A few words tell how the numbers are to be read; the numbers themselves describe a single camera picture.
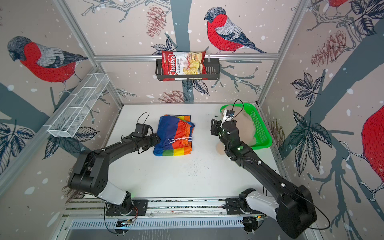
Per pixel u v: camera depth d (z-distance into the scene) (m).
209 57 0.90
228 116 0.67
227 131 0.57
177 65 0.88
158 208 0.75
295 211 0.40
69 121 0.71
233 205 0.73
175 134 0.98
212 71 0.95
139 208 0.73
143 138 0.76
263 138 1.03
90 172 0.45
